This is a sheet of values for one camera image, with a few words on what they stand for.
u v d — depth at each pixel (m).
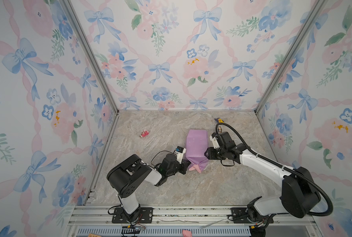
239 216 0.74
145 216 0.73
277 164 0.49
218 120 1.11
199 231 0.70
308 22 0.74
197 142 0.93
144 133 1.03
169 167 0.72
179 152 0.80
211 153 0.76
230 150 0.64
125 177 0.49
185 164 0.79
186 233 0.68
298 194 0.42
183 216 0.75
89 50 0.84
